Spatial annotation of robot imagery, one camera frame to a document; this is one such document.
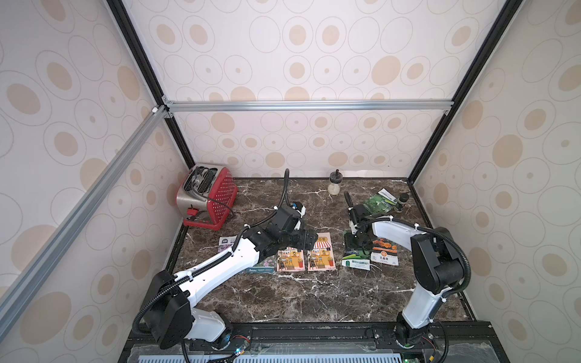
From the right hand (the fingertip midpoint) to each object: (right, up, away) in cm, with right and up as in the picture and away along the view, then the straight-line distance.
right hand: (359, 246), depth 96 cm
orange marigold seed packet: (+10, -1, -3) cm, 10 cm away
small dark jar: (+21, +20, +5) cm, 29 cm away
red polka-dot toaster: (-63, +21, -6) cm, 66 cm away
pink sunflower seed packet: (-16, -4, -3) cm, 17 cm away
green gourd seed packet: (-1, -5, -4) cm, 6 cm away
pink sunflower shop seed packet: (-29, -4, -4) cm, 30 cm away
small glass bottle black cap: (-8, +30, +11) cm, 33 cm away
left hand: (-21, +8, -18) cm, 29 cm away
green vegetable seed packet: (+15, +19, +14) cm, 28 cm away
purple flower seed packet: (-40, -6, -6) cm, 41 cm away
